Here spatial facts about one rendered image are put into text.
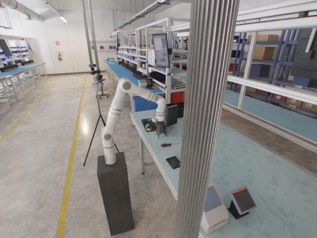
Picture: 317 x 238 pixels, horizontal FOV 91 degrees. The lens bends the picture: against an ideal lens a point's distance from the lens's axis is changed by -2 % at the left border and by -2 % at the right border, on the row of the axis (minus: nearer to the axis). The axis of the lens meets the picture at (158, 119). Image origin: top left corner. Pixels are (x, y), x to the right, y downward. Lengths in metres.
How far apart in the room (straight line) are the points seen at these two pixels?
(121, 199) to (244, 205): 1.08
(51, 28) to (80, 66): 2.60
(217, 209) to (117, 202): 1.04
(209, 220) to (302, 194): 0.65
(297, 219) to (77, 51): 12.42
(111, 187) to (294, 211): 1.25
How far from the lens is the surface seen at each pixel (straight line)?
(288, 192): 1.27
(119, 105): 1.23
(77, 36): 12.54
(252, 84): 1.49
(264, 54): 5.25
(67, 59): 12.63
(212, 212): 0.87
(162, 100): 1.28
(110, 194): 1.61
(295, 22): 0.89
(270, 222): 1.07
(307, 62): 2.67
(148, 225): 2.09
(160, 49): 2.74
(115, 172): 1.43
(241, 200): 0.95
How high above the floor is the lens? 1.78
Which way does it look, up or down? 25 degrees down
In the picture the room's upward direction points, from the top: straight up
